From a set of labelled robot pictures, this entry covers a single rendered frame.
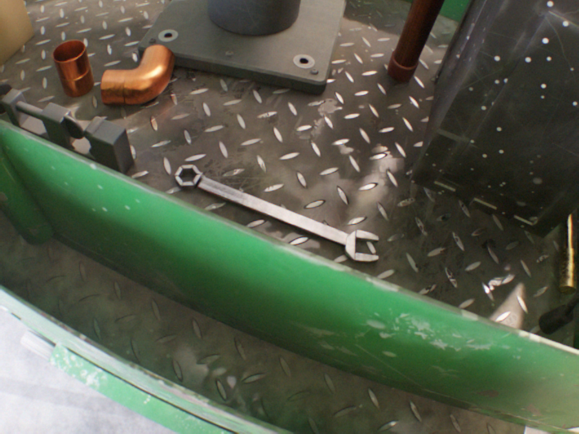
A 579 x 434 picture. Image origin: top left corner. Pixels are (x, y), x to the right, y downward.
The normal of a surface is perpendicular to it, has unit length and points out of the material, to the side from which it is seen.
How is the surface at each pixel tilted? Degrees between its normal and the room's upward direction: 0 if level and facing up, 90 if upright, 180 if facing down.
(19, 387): 0
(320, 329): 90
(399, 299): 90
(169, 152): 0
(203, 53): 0
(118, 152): 90
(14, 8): 90
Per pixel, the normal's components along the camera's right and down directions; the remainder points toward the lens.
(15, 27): 0.93, 0.36
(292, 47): 0.14, -0.53
